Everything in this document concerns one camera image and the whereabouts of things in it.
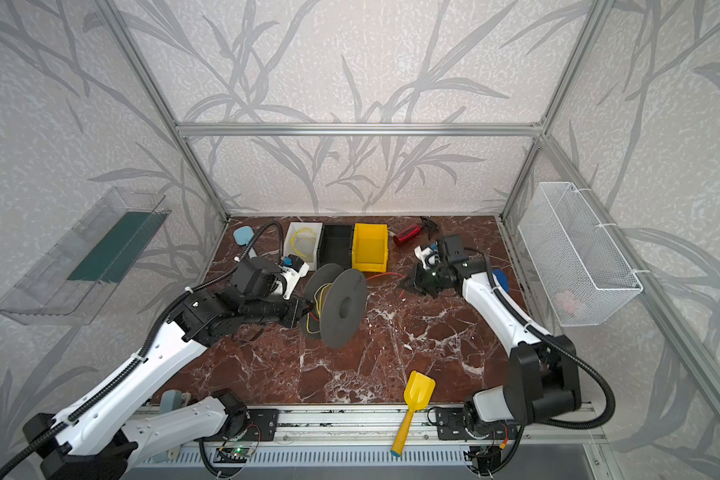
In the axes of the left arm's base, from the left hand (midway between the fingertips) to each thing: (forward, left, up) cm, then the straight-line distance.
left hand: (317, 299), depth 69 cm
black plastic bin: (+33, +2, -23) cm, 40 cm away
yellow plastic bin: (+33, -11, -23) cm, 41 cm away
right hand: (+11, -20, -8) cm, 24 cm away
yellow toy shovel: (-15, -25, -23) cm, 38 cm away
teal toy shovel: (+41, +39, -27) cm, 62 cm away
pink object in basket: (+2, -61, -4) cm, 62 cm away
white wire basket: (+3, -56, +10) cm, 57 cm away
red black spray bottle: (+40, -27, -23) cm, 54 cm away
